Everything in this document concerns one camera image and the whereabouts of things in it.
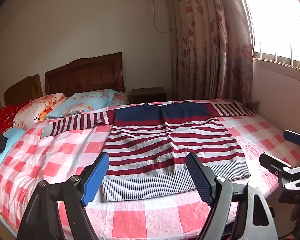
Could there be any dark wooden nightstand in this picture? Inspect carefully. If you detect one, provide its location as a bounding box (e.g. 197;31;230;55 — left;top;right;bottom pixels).
129;87;167;104

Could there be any pink floral curtain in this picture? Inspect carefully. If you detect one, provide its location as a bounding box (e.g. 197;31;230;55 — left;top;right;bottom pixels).
164;0;254;105

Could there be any white air conditioner cable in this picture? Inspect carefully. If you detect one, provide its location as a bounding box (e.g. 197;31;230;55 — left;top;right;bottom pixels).
151;0;171;33

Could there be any light blue bed sheet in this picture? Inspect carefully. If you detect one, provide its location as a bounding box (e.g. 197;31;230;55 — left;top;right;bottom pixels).
0;127;25;183

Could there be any red grey striped sweater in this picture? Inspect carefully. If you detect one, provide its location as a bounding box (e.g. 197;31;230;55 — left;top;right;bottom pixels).
41;101;260;202

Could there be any large carved wooden headboard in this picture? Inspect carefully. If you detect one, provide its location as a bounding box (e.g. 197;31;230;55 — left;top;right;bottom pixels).
44;52;126;97

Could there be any pink white checkered bed sheet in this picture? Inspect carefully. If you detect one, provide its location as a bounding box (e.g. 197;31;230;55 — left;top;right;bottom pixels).
0;99;300;240

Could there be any barred window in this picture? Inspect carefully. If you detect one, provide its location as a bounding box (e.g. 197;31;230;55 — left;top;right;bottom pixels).
236;0;300;74

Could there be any light blue floral quilt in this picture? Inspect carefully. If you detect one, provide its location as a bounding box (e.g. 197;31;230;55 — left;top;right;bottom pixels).
46;89;128;119

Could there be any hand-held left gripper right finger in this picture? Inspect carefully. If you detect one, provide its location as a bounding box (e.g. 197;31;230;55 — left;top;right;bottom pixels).
186;152;278;240

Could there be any red floral blanket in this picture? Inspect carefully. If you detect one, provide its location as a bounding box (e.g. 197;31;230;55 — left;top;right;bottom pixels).
0;101;32;139

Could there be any orange floral quilt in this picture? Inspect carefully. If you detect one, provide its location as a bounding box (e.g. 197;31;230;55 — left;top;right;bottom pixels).
13;93;66;130

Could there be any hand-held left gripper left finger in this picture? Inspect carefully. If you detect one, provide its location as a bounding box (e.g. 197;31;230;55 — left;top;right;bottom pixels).
19;152;110;240

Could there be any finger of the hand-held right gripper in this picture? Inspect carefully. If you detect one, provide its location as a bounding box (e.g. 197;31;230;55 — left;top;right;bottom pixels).
259;152;293;178
283;129;300;153

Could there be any small wooden headboard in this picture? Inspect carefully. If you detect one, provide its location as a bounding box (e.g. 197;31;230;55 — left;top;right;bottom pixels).
3;74;43;105

